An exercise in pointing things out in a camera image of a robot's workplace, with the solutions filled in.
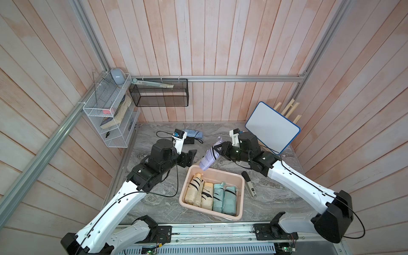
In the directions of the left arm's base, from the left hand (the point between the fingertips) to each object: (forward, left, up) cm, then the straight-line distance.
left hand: (188, 150), depth 70 cm
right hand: (+4, -12, -3) cm, 13 cm away
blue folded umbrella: (+32, -1, -25) cm, 41 cm away
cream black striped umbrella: (-12, -9, -25) cm, 29 cm away
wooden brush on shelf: (+17, +42, +1) cm, 45 cm away
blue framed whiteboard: (+14, -43, -1) cm, 46 cm away
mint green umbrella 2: (-17, -20, -22) cm, 34 cm away
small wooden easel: (+25, -55, +4) cm, 60 cm away
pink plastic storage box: (0, -14, -25) cm, 28 cm away
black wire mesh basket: (+50, +31, -7) cm, 59 cm away
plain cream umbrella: (-13, -2, -19) cm, 23 cm away
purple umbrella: (0, -10, -4) cm, 11 cm away
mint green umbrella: (-12, -15, -25) cm, 32 cm away
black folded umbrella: (+27, +2, -27) cm, 38 cm away
